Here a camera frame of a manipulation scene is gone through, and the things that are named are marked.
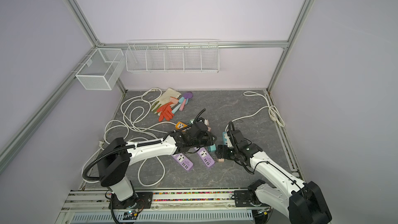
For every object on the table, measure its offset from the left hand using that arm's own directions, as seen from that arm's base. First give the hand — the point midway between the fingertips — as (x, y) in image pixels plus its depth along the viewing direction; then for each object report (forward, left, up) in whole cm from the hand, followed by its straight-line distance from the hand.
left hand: (217, 141), depth 81 cm
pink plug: (-6, -2, -10) cm, 12 cm away
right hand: (-4, -3, -6) cm, 8 cm away
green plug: (+20, +15, -10) cm, 26 cm away
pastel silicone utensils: (+39, +20, -10) cm, 45 cm away
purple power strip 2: (-4, +6, -9) cm, 12 cm away
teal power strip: (+7, -6, -10) cm, 14 cm away
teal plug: (+1, +2, -9) cm, 10 cm away
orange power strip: (+17, +21, -10) cm, 29 cm away
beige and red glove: (+34, +35, -10) cm, 50 cm away
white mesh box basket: (+49, +70, +12) cm, 86 cm away
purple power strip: (-4, +20, -9) cm, 23 cm away
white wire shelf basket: (+56, +24, +16) cm, 63 cm away
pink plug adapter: (+8, +5, +8) cm, 12 cm away
